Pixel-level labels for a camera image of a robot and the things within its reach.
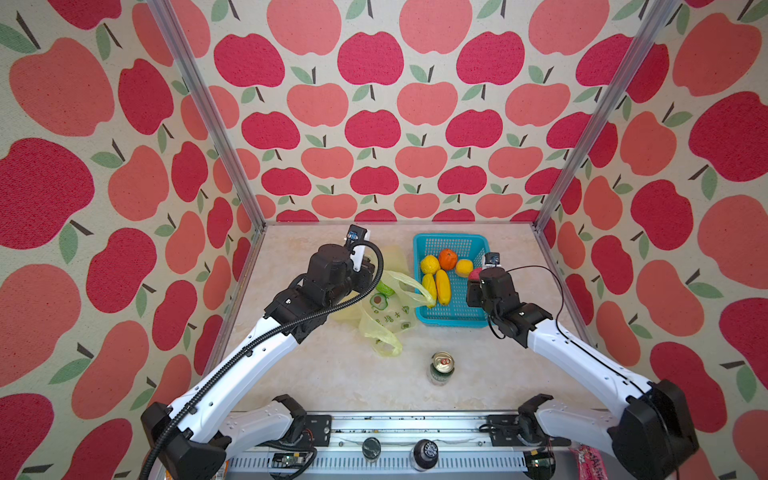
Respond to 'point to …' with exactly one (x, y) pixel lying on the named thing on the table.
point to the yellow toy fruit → (430, 264)
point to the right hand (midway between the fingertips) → (484, 281)
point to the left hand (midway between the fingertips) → (375, 259)
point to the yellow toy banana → (443, 287)
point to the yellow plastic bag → (389, 311)
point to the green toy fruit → (386, 290)
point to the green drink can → (441, 367)
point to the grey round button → (371, 448)
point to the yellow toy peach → (464, 268)
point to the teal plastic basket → (456, 314)
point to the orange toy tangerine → (448, 259)
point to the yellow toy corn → (429, 284)
